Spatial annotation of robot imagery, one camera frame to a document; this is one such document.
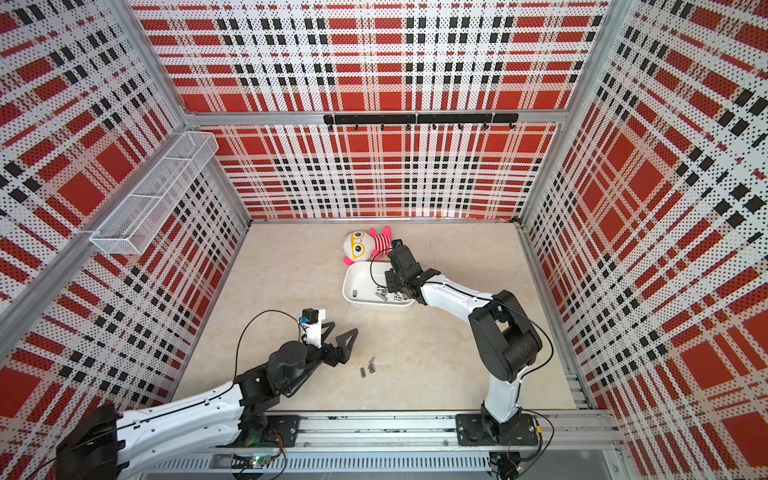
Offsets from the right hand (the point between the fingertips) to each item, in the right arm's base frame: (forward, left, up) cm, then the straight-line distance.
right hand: (398, 273), depth 93 cm
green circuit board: (-48, +33, -7) cm, 59 cm away
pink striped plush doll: (+14, +14, -3) cm, 20 cm away
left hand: (-19, +13, +3) cm, 23 cm away
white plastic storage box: (+1, +12, -10) cm, 16 cm away
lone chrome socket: (-2, +15, -8) cm, 18 cm away
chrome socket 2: (-26, +8, -9) cm, 29 cm away
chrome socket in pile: (-28, +10, -9) cm, 31 cm away
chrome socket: (-3, +6, -9) cm, 11 cm away
